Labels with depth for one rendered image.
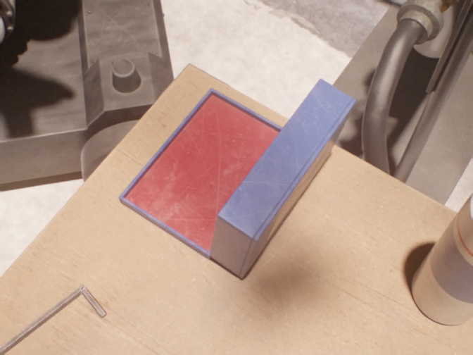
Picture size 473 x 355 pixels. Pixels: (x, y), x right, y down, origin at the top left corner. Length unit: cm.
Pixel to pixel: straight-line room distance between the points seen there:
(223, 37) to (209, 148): 72
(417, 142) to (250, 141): 44
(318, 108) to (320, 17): 87
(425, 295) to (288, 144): 18
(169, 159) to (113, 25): 53
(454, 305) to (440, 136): 74
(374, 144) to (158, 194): 29
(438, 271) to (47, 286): 35
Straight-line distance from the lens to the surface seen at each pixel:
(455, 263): 52
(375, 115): 80
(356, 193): 66
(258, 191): 52
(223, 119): 69
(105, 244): 64
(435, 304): 60
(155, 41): 113
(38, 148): 111
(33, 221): 121
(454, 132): 130
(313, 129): 55
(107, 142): 103
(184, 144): 67
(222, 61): 134
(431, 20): 84
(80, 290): 62
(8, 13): 109
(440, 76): 93
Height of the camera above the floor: 105
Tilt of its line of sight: 62 degrees down
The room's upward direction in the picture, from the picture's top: straight up
